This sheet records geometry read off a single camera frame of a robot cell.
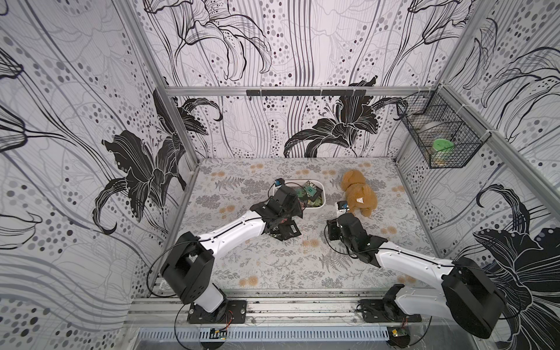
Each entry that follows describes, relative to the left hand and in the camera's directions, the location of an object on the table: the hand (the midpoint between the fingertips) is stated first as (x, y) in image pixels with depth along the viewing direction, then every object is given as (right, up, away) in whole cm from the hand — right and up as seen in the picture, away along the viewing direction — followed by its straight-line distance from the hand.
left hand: (299, 209), depth 85 cm
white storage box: (-1, +10, -15) cm, 18 cm away
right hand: (+13, -5, +2) cm, 14 cm away
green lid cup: (+53, +22, -5) cm, 58 cm away
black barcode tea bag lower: (-6, -10, +6) cm, 13 cm away
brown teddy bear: (+25, +5, +5) cm, 26 cm away
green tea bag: (+7, +6, +15) cm, 17 cm away
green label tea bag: (+9, +1, +13) cm, 16 cm away
